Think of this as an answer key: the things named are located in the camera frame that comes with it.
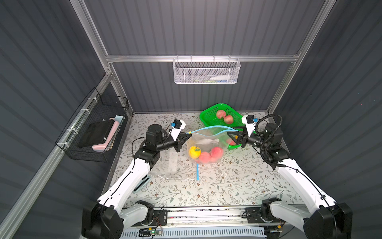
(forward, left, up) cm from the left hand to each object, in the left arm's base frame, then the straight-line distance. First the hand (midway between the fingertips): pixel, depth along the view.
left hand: (191, 136), depth 71 cm
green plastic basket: (+35, -13, -24) cm, 44 cm away
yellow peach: (0, -1, -15) cm, 15 cm away
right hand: (+2, -19, +1) cm, 20 cm away
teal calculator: (-11, +27, -26) cm, 39 cm away
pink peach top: (+38, -22, -22) cm, 49 cm away
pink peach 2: (+31, -27, -22) cm, 47 cm away
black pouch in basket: (0, +44, +3) cm, 44 cm away
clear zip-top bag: (-1, +12, -28) cm, 30 cm away
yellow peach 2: (-3, -20, +4) cm, 21 cm away
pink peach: (+1, -14, -17) cm, 22 cm away
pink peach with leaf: (-1, -7, -19) cm, 20 cm away
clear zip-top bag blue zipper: (+13, -10, -28) cm, 32 cm away
